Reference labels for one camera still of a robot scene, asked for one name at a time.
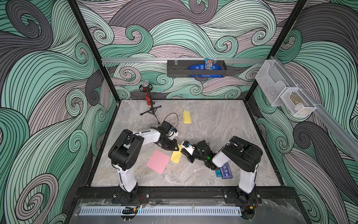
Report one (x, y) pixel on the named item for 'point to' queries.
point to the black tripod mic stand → (153, 109)
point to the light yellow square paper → (187, 117)
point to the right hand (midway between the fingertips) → (183, 149)
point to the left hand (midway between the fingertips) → (177, 148)
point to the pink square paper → (158, 161)
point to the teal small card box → (218, 173)
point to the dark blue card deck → (226, 172)
